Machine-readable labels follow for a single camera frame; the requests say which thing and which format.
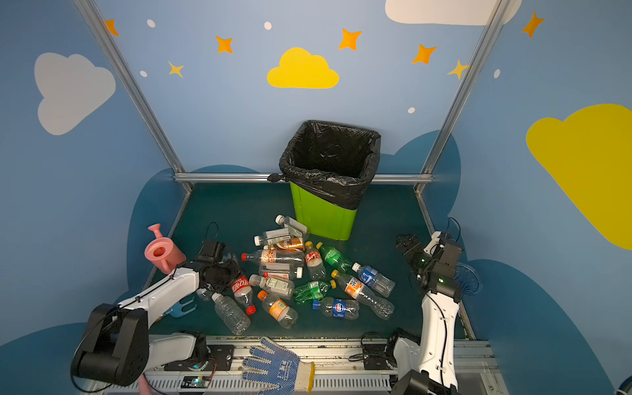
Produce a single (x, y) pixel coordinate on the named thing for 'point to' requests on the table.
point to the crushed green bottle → (311, 291)
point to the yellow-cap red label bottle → (314, 262)
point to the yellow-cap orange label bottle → (355, 289)
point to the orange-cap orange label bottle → (278, 309)
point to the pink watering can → (162, 253)
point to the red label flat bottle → (281, 271)
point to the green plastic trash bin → (322, 218)
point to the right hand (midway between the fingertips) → (407, 242)
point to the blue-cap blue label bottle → (375, 281)
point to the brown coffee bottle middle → (295, 244)
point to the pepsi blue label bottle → (346, 309)
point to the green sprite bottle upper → (333, 257)
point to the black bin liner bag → (331, 161)
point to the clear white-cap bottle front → (238, 323)
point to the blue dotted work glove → (285, 370)
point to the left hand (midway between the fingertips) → (246, 274)
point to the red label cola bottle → (243, 292)
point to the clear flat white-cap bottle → (272, 237)
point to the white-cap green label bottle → (276, 287)
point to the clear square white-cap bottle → (298, 228)
